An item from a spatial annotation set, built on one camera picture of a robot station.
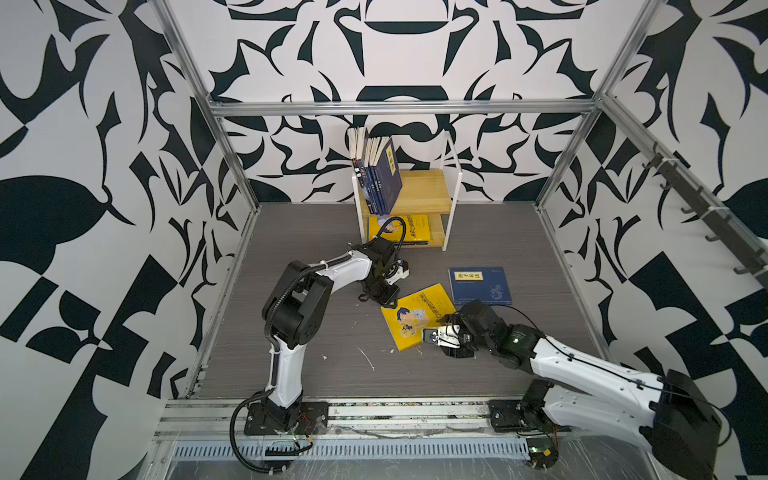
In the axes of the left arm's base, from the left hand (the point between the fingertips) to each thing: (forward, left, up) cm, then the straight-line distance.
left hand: (394, 298), depth 93 cm
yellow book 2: (-4, -5, -1) cm, 7 cm away
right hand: (-11, -12, +6) cm, 18 cm away
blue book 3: (+5, -30, -1) cm, 31 cm away
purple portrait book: (+18, -8, +3) cm, 20 cm away
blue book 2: (+20, +2, +30) cm, 36 cm away
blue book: (+18, +5, +34) cm, 39 cm away
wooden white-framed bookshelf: (+21, -10, +17) cm, 28 cm away
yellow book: (+24, -10, +5) cm, 27 cm away
